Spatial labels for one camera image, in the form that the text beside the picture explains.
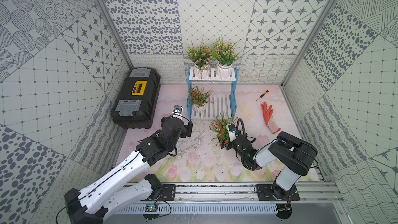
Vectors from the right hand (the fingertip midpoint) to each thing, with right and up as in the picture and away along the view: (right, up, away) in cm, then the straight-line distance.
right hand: (225, 133), depth 92 cm
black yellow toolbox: (-52, +19, -4) cm, 55 cm away
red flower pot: (-17, +21, +1) cm, 27 cm away
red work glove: (+31, +7, +9) cm, 33 cm away
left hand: (-22, +11, -20) cm, 32 cm away
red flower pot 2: (-5, +6, -8) cm, 11 cm away
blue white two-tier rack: (+1, +15, +14) cm, 21 cm away
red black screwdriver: (+34, +25, +24) cm, 49 cm away
